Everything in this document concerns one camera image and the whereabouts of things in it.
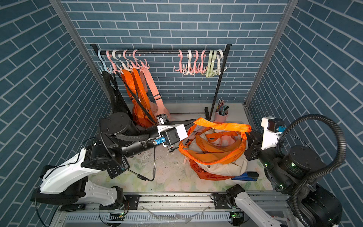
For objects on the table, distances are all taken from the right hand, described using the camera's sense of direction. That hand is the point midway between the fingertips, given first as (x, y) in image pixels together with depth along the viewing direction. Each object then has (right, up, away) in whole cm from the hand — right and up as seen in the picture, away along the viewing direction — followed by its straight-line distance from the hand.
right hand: (249, 129), depth 48 cm
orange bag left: (-50, +5, +38) cm, 63 cm away
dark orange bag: (-12, -28, +28) cm, 41 cm away
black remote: (-78, -40, +19) cm, 89 cm away
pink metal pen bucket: (+3, +8, +53) cm, 54 cm away
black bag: (-62, +12, +34) cm, 71 cm away
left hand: (-18, +4, -10) cm, 21 cm away
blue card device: (+12, -30, +30) cm, 44 cm away
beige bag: (+3, -20, +19) cm, 28 cm away
